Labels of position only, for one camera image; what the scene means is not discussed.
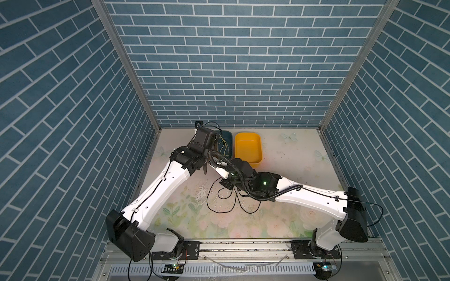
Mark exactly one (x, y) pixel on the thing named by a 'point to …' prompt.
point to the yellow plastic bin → (248, 147)
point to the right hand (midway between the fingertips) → (217, 165)
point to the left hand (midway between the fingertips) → (206, 144)
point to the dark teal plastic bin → (228, 136)
